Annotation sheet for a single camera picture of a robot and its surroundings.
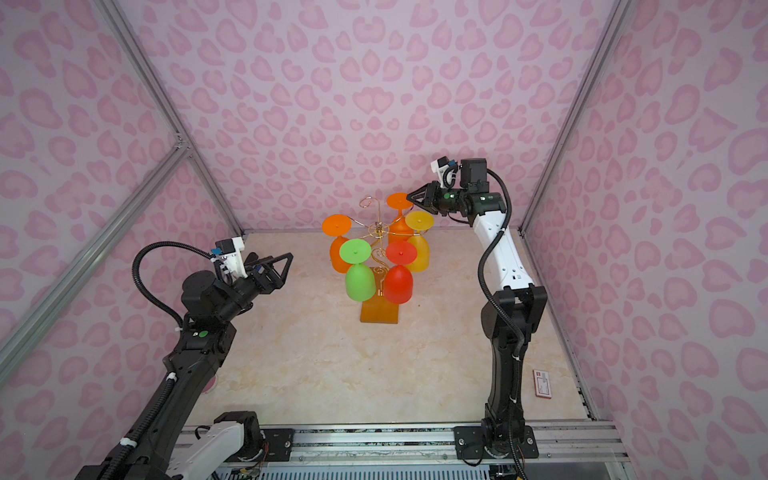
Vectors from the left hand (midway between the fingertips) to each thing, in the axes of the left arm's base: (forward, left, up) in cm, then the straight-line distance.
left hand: (282, 253), depth 71 cm
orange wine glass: (+8, -12, +1) cm, 15 cm away
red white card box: (-22, -66, -32) cm, 77 cm away
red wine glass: (-4, -28, -8) cm, 29 cm away
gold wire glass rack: (+8, -23, -2) cm, 25 cm away
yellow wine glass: (+10, -33, 0) cm, 35 cm away
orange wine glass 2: (+14, -28, -7) cm, 32 cm away
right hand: (+17, -32, +3) cm, 36 cm away
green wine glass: (-3, -18, -7) cm, 20 cm away
